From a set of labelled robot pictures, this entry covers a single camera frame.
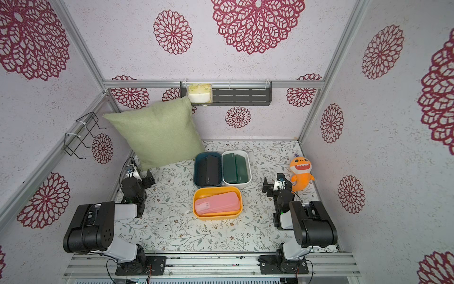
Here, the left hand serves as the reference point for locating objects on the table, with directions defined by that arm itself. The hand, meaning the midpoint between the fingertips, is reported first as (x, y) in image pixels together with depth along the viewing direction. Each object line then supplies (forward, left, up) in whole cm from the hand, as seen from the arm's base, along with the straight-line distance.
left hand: (141, 173), depth 93 cm
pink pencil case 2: (-14, -44, -4) cm, 46 cm away
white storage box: (-4, -54, -7) cm, 54 cm away
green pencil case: (+7, -44, -4) cm, 44 cm away
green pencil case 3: (+7, -53, -7) cm, 54 cm away
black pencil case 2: (+4, -37, -3) cm, 37 cm away
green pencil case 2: (+7, -47, -5) cm, 48 cm away
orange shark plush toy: (+6, -86, -3) cm, 86 cm away
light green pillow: (+14, -12, +15) cm, 24 cm away
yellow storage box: (-8, -33, -6) cm, 35 cm away
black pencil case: (+6, -30, -7) cm, 32 cm away
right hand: (-2, -70, +1) cm, 70 cm away
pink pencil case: (-15, -43, -4) cm, 46 cm away
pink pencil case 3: (-15, -44, -4) cm, 46 cm away
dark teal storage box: (+16, -29, -4) cm, 34 cm away
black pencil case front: (+4, -37, -3) cm, 38 cm away
